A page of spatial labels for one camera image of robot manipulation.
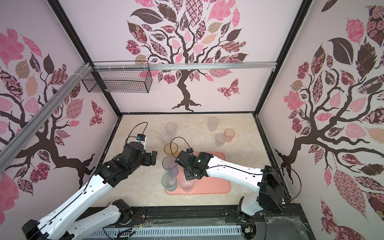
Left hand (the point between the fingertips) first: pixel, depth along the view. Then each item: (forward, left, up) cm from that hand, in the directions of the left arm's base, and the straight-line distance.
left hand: (149, 154), depth 76 cm
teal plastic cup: (-9, -9, -17) cm, 21 cm away
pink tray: (-11, -30, -19) cm, 37 cm away
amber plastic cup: (+8, -11, -6) cm, 15 cm away
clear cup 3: (+31, -37, -11) cm, 50 cm away
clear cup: (+23, -3, -16) cm, 28 cm away
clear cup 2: (-10, -20, -18) cm, 28 cm away
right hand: (-7, -22, -7) cm, 24 cm away
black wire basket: (+70, +40, -2) cm, 81 cm away
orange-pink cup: (+24, -48, -15) cm, 56 cm away
